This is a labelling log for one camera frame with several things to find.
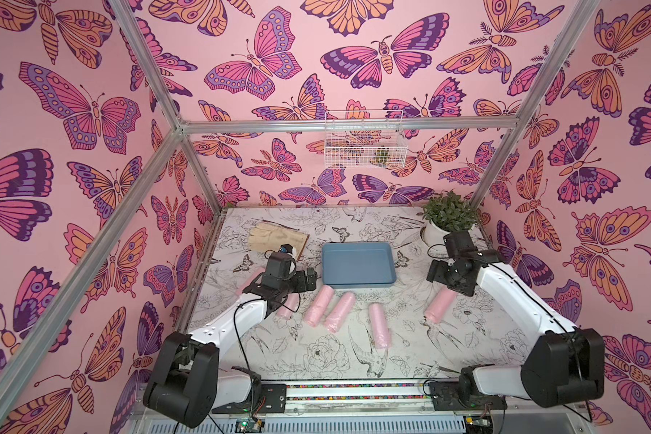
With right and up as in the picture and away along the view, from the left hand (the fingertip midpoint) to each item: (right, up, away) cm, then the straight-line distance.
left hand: (308, 273), depth 89 cm
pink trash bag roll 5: (+23, -18, -7) cm, 30 cm away
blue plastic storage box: (+18, +1, +14) cm, 23 cm away
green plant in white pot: (+47, +20, +2) cm, 52 cm away
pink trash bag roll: (-2, -4, -25) cm, 25 cm away
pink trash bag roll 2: (+44, -11, 0) cm, 45 cm away
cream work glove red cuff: (-18, +12, +20) cm, 30 cm away
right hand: (+41, -2, -4) cm, 42 cm away
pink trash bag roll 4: (+11, -12, -2) cm, 17 cm away
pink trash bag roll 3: (+4, -11, -1) cm, 11 cm away
